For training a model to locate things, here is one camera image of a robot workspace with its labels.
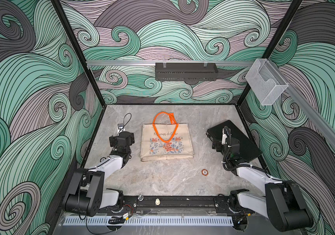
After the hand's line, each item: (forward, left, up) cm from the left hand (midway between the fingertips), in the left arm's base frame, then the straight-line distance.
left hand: (119, 133), depth 88 cm
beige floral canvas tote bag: (0, -28, -11) cm, 30 cm away
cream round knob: (-35, -25, -8) cm, 44 cm away
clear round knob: (-34, -16, -8) cm, 38 cm away
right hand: (-2, -63, -2) cm, 64 cm away
